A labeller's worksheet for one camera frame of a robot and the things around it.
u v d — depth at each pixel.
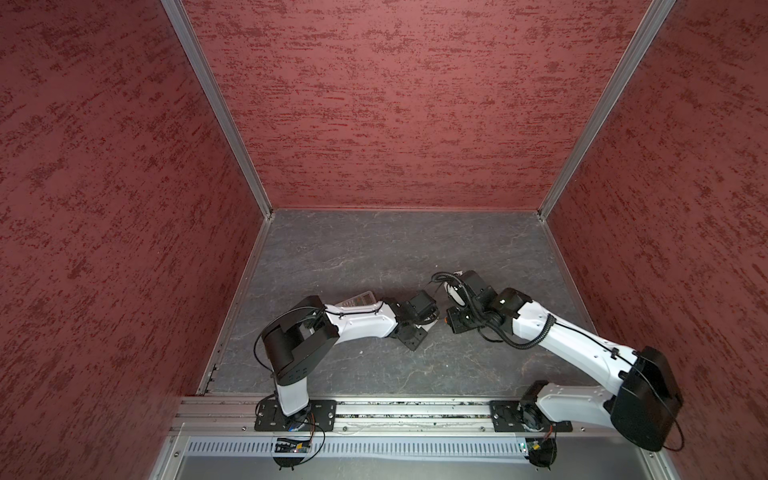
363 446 0.71
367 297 0.95
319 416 0.74
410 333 0.66
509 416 0.74
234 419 0.75
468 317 0.68
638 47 0.76
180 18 0.71
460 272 1.01
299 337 0.51
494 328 0.55
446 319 0.74
